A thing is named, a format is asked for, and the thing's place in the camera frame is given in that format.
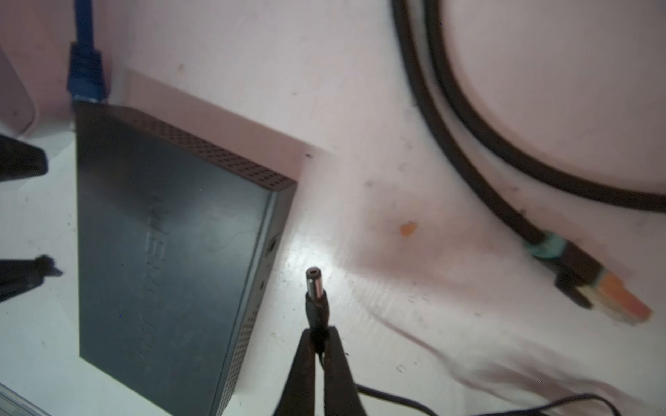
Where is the black ethernet cable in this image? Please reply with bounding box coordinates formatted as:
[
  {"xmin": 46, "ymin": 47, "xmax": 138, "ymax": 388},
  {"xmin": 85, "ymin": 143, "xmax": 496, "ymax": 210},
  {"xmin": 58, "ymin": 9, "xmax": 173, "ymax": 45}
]
[{"xmin": 389, "ymin": 0, "xmax": 666, "ymax": 326}]

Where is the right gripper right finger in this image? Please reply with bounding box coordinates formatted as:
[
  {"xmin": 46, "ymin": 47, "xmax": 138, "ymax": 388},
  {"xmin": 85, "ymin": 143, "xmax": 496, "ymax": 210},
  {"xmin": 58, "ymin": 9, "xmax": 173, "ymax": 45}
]
[{"xmin": 323, "ymin": 326, "xmax": 367, "ymax": 416}]

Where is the white small network switch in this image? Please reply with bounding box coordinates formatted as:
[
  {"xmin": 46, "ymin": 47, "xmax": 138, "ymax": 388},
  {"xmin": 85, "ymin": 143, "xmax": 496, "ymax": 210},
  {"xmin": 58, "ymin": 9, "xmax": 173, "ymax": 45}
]
[{"xmin": 0, "ymin": 50, "xmax": 36, "ymax": 137}]

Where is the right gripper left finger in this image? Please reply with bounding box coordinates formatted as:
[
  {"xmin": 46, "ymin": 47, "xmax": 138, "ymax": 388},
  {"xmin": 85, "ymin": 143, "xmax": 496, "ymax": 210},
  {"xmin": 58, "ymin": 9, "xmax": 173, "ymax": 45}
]
[{"xmin": 273, "ymin": 329, "xmax": 316, "ymax": 416}]

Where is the black power adapter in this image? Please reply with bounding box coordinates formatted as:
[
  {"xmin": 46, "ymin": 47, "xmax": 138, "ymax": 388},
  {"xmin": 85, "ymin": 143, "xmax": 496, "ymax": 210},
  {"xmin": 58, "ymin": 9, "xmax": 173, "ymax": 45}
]
[{"xmin": 304, "ymin": 266, "xmax": 623, "ymax": 416}]

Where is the blue ethernet cable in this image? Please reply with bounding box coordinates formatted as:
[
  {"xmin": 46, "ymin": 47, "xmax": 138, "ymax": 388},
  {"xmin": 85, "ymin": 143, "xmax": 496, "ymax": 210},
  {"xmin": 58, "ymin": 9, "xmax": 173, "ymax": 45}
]
[{"xmin": 66, "ymin": 0, "xmax": 109, "ymax": 103}]

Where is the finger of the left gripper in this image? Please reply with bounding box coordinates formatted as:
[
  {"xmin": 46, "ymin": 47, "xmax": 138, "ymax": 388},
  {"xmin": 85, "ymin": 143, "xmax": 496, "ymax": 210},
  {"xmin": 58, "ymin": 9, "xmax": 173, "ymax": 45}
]
[
  {"xmin": 0, "ymin": 135, "xmax": 49, "ymax": 181},
  {"xmin": 0, "ymin": 255, "xmax": 62, "ymax": 302}
]

